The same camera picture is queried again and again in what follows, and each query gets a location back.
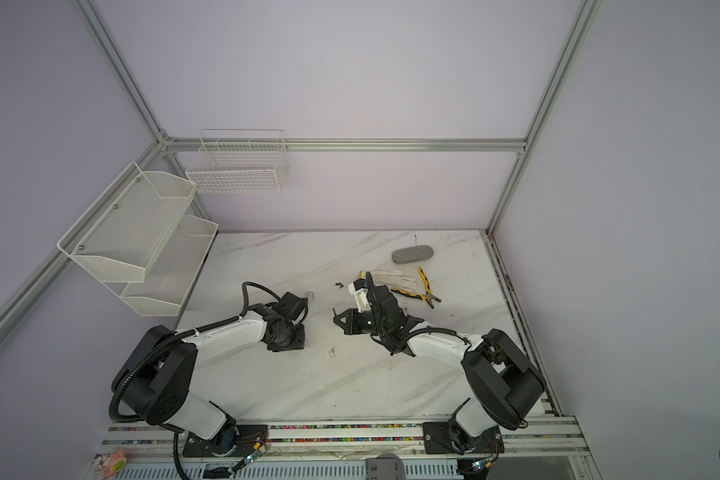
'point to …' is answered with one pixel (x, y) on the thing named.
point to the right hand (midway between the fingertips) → (332, 321)
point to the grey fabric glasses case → (411, 254)
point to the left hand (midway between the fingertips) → (294, 345)
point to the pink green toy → (117, 463)
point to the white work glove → (393, 279)
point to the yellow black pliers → (428, 296)
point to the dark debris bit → (339, 284)
